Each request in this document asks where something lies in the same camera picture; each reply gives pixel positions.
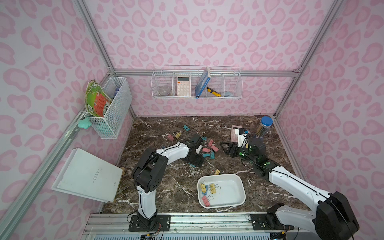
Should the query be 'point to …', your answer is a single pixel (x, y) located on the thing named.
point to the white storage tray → (220, 190)
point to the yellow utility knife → (214, 92)
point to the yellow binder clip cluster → (213, 187)
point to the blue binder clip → (207, 188)
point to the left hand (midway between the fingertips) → (195, 158)
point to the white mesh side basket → (109, 126)
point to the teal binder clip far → (186, 128)
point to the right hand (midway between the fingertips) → (222, 143)
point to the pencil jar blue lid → (266, 122)
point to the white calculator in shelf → (183, 86)
